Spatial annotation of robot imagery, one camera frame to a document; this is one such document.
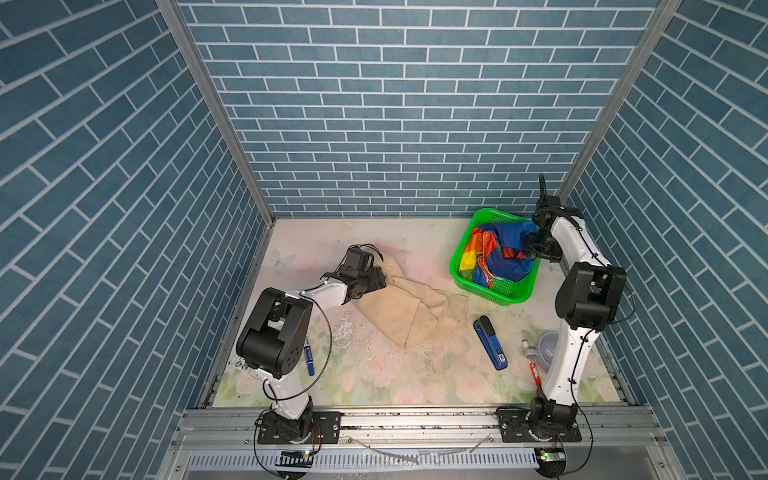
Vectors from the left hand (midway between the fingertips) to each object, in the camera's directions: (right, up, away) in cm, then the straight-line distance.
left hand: (378, 279), depth 97 cm
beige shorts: (+10, -10, -6) cm, 15 cm away
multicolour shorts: (+38, +10, -4) cm, 39 cm away
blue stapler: (+33, -16, -10) cm, 38 cm away
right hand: (+53, +9, 0) cm, 53 cm away
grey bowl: (+47, -17, -17) cm, 53 cm away
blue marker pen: (-19, -22, -13) cm, 31 cm away
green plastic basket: (+42, -5, +2) cm, 42 cm away
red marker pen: (+45, -23, -14) cm, 52 cm away
